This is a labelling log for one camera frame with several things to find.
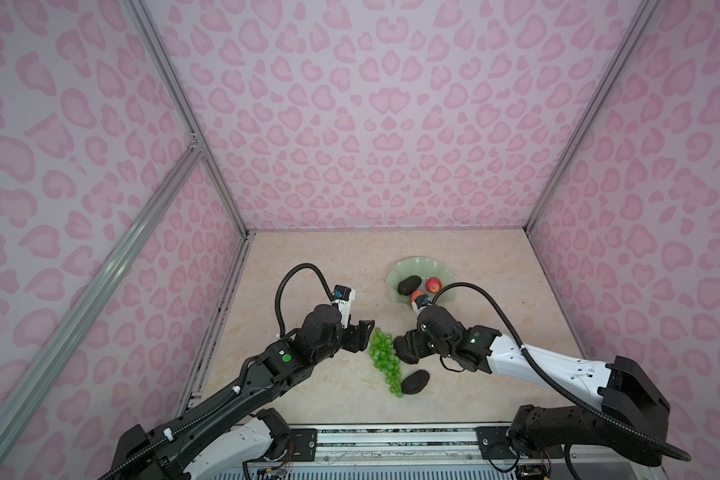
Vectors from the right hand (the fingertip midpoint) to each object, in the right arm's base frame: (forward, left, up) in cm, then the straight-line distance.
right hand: (413, 336), depth 82 cm
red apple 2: (+18, -2, -7) cm, 19 cm away
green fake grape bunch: (-2, +9, -5) cm, 10 cm away
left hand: (0, +13, +10) cm, 16 cm away
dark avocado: (+22, 0, -7) cm, 23 cm away
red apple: (+20, -8, -5) cm, 22 cm away
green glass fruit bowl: (+28, -6, -7) cm, 30 cm away
